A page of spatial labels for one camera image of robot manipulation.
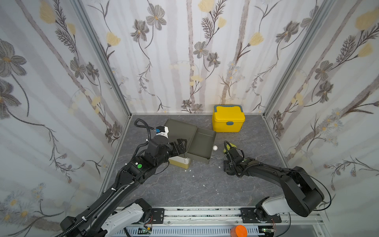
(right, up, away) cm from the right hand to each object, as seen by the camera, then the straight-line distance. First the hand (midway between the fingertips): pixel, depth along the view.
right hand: (229, 164), depth 91 cm
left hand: (-28, +16, -21) cm, 39 cm away
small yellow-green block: (-3, +12, -9) cm, 16 cm away
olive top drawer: (-18, +12, -7) cm, 22 cm away
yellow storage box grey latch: (+2, +29, +10) cm, 31 cm away
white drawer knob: (-10, +12, -10) cm, 19 cm away
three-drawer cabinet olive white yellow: (-31, +21, -6) cm, 38 cm away
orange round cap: (-3, -22, -29) cm, 36 cm away
